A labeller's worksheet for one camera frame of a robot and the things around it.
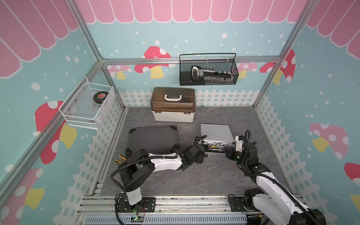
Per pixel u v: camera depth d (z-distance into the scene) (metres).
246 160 0.63
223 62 0.90
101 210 0.74
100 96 0.79
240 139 0.77
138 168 0.51
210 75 0.88
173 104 0.94
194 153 0.67
